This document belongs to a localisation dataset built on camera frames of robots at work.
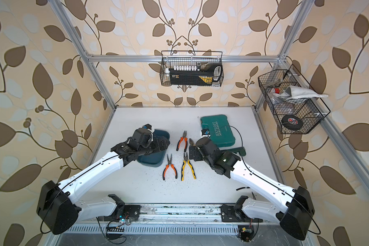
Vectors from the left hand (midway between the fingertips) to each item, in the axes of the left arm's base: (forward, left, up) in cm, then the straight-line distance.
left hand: (164, 143), depth 80 cm
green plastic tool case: (+20, -33, -12) cm, 40 cm away
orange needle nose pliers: (-4, -1, -17) cm, 18 cm away
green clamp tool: (+5, -46, -15) cm, 49 cm away
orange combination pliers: (+16, -10, -16) cm, 25 cm away
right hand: (-2, -17, 0) cm, 17 cm away
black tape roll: (+4, -61, +14) cm, 63 cm away
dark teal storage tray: (-2, +7, -14) cm, 16 cm away
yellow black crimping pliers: (+1, -11, -17) cm, 20 cm away
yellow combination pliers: (+11, -14, -16) cm, 24 cm away
